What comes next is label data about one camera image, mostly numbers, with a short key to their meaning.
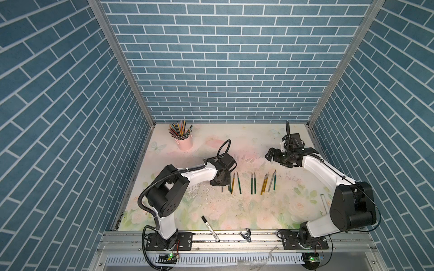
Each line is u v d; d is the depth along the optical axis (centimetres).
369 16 73
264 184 91
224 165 73
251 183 91
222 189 89
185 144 103
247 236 75
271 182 93
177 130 99
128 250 71
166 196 47
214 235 75
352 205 44
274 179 94
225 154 77
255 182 93
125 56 88
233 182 92
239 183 91
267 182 93
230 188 90
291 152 71
